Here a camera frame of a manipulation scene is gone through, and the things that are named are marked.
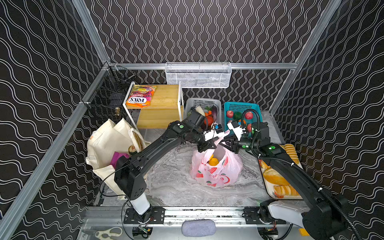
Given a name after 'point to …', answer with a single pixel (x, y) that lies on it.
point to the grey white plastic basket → (191, 102)
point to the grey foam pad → (198, 228)
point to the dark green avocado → (237, 115)
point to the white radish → (200, 110)
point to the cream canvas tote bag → (108, 139)
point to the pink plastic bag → (219, 166)
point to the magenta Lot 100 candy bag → (116, 155)
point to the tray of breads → (276, 186)
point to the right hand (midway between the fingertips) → (220, 140)
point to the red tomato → (208, 120)
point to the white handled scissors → (113, 232)
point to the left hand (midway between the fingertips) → (219, 146)
